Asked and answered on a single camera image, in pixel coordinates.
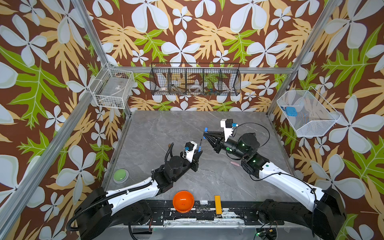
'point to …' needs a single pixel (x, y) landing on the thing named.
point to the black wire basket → (195, 79)
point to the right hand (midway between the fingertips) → (204, 135)
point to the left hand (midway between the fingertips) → (200, 149)
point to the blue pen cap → (206, 130)
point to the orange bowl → (183, 201)
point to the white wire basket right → (309, 114)
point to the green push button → (120, 175)
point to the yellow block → (218, 204)
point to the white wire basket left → (112, 87)
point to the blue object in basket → (291, 111)
